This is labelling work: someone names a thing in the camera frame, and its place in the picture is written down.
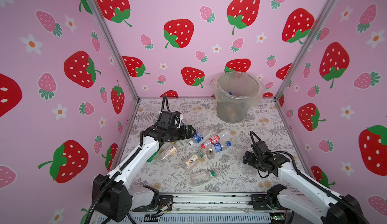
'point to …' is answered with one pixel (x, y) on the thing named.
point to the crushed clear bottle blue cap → (231, 93)
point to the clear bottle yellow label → (170, 152)
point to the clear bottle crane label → (191, 160)
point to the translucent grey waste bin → (235, 92)
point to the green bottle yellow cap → (186, 126)
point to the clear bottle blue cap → (217, 147)
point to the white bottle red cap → (223, 137)
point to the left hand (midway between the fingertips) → (190, 132)
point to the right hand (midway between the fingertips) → (247, 160)
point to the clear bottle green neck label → (200, 176)
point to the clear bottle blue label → (198, 137)
